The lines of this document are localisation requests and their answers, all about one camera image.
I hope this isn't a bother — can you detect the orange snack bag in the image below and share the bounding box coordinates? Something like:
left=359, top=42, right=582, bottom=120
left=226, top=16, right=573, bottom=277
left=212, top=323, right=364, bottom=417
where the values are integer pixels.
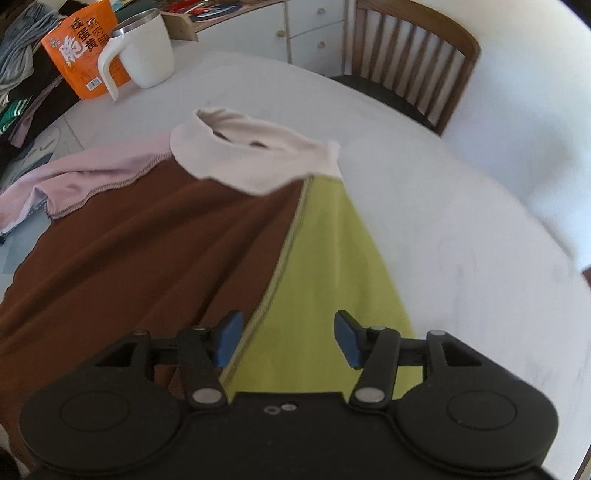
left=41, top=0, right=134, bottom=100

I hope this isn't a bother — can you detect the wooden chair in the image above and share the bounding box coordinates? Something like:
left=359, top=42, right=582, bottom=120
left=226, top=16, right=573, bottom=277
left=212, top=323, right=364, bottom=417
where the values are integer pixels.
left=330, top=0, right=482, bottom=136

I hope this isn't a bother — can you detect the brown green colour-block sweatshirt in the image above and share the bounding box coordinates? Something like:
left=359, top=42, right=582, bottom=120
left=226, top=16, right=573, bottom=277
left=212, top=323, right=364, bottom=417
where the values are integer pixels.
left=0, top=107, right=416, bottom=467

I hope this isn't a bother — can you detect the white drawer cabinet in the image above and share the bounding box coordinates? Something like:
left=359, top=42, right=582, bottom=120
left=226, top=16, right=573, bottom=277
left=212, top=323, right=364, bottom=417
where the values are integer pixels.
left=159, top=0, right=352, bottom=78

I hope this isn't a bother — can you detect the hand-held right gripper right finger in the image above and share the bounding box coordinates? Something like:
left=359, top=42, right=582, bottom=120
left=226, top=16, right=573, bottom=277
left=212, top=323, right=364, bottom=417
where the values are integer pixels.
left=335, top=310, right=485, bottom=409

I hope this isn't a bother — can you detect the wooden box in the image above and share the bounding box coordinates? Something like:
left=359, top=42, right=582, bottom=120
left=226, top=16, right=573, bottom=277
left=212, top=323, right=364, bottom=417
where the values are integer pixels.
left=159, top=10, right=200, bottom=43

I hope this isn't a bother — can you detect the pile of clothes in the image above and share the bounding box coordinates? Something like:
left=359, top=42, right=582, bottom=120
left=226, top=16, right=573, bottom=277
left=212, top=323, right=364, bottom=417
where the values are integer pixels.
left=0, top=0, right=81, bottom=149

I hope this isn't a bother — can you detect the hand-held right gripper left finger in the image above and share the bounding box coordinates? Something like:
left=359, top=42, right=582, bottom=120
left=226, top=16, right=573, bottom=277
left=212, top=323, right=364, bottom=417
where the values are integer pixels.
left=95, top=310, right=244, bottom=409

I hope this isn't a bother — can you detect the white mug with steel rim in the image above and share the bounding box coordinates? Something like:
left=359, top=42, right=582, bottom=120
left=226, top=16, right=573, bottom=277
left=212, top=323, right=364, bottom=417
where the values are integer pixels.
left=97, top=8, right=175, bottom=101

